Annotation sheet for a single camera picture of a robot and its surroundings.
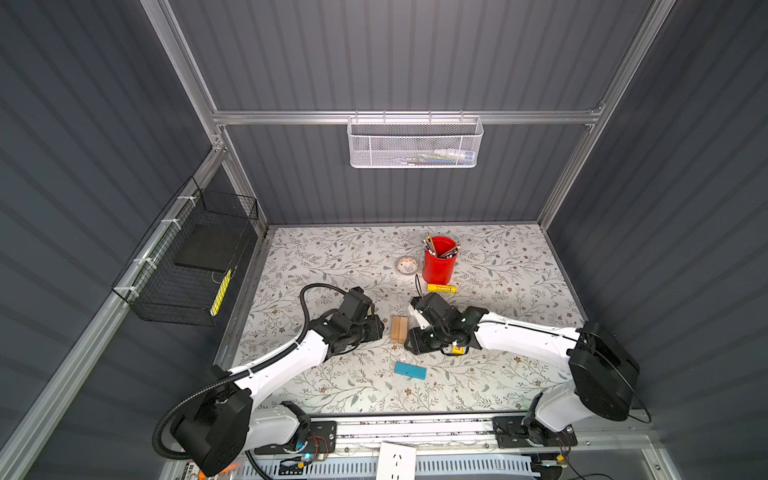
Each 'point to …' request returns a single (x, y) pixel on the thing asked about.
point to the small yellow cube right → (456, 351)
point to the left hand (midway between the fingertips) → (381, 327)
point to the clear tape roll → (406, 265)
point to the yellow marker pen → (439, 288)
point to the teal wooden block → (409, 370)
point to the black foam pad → (211, 246)
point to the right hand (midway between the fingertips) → (411, 348)
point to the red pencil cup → (439, 270)
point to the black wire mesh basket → (182, 271)
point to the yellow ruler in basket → (218, 298)
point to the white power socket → (396, 462)
